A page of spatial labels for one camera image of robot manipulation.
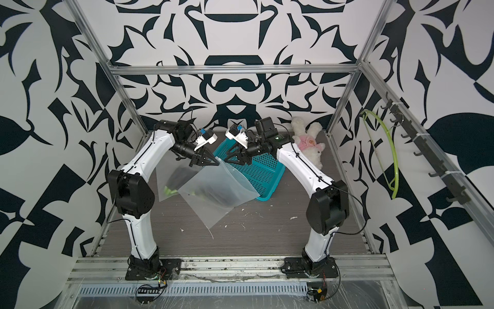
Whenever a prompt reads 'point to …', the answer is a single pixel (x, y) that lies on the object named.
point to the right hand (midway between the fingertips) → (227, 153)
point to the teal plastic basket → (263, 172)
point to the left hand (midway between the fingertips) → (215, 163)
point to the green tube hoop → (381, 124)
